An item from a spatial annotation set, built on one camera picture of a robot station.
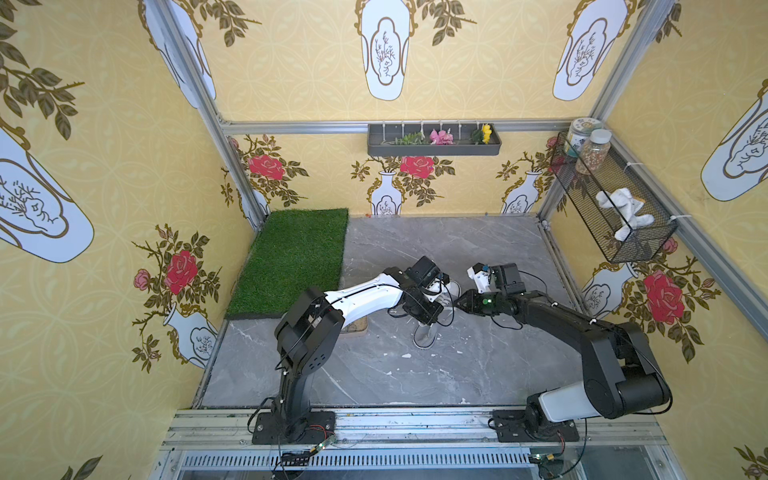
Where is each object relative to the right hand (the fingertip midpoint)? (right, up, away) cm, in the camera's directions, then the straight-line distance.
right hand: (462, 298), depth 91 cm
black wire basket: (+45, +37, +14) cm, 60 cm away
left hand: (-11, -4, -2) cm, 12 cm away
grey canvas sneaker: (-12, -9, -7) cm, 17 cm away
